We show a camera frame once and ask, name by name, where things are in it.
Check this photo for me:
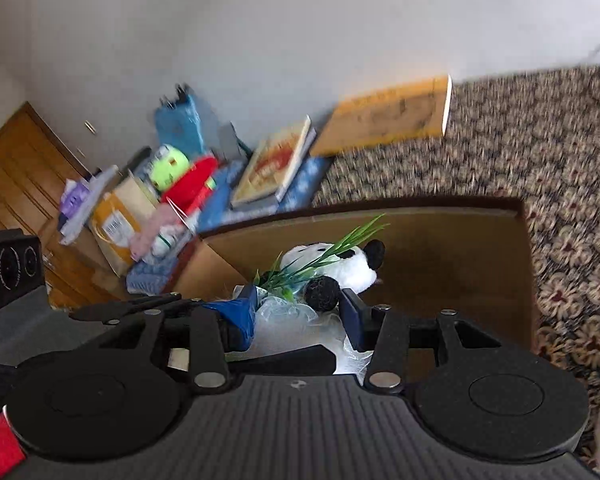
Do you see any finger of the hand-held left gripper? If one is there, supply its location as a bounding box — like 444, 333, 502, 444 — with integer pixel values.
69, 293, 182, 325
224, 344, 337, 377

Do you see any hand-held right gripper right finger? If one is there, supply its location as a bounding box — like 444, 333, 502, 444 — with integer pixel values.
339, 289, 503, 394

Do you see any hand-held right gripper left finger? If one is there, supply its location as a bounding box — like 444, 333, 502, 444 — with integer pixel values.
100, 284, 259, 395

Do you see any panda plush toy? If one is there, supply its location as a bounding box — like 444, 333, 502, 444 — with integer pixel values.
260, 239, 387, 313

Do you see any green plastic plant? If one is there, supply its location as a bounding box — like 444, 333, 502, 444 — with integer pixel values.
252, 214, 391, 301

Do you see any brown cardboard box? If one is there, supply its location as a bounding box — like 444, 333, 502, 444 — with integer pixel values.
172, 195, 541, 386

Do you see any orange white paper bag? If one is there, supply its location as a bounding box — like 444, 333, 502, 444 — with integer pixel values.
90, 175, 158, 278

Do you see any purple white packet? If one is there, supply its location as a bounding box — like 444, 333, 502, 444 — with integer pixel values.
57, 165, 121, 246

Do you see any wooden cabinet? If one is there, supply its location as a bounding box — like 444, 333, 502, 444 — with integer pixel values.
0, 101, 126, 311

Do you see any red plush toy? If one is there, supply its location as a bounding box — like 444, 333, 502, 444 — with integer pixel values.
160, 156, 220, 216

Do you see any blue patterned cloth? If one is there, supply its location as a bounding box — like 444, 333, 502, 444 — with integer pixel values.
125, 155, 336, 296

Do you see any green frog plush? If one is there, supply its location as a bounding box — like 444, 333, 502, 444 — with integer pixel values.
147, 144, 191, 191

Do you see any stack of books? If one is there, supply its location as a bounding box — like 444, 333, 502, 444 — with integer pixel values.
230, 115, 317, 211

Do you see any blue pouch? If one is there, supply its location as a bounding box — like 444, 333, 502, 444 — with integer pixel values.
154, 92, 206, 158

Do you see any yellow book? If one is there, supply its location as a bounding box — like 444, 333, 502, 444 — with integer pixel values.
309, 75, 453, 158

